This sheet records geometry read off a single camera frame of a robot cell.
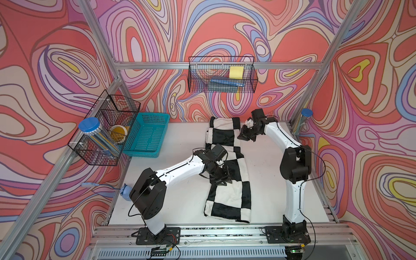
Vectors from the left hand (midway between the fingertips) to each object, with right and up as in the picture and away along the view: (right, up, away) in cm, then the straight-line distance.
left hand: (233, 183), depth 77 cm
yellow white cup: (-52, +24, -7) cm, 58 cm away
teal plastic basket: (-56, +24, +35) cm, 70 cm away
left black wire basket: (-62, +36, +5) cm, 72 cm away
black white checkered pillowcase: (0, -11, +5) cm, 12 cm away
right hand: (+6, +21, +19) cm, 29 cm away
